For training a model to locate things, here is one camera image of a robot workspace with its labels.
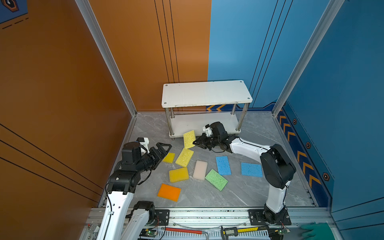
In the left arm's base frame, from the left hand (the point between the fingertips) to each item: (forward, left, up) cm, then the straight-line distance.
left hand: (168, 149), depth 69 cm
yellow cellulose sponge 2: (+16, -8, -15) cm, 23 cm away
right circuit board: (-29, -54, -25) cm, 66 cm away
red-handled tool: (-29, -8, -26) cm, 40 cm away
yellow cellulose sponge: (+9, -6, -25) cm, 27 cm away
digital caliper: (-29, -31, -25) cm, 50 cm away
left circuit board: (-30, +9, -27) cm, 41 cm away
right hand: (+12, -11, -12) cm, 20 cm away
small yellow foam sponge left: (+8, +4, -23) cm, 25 cm away
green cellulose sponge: (-5, -25, -24) cm, 35 cm away
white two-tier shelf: (+22, -9, +7) cm, 25 cm away
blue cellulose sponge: (+4, -30, -24) cm, 38 cm away
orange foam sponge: (-12, +1, -25) cm, 28 cm away
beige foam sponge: (+1, -16, -26) cm, 30 cm away
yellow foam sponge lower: (-2, -3, -25) cm, 25 cm away
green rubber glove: (-29, -71, -23) cm, 80 cm away
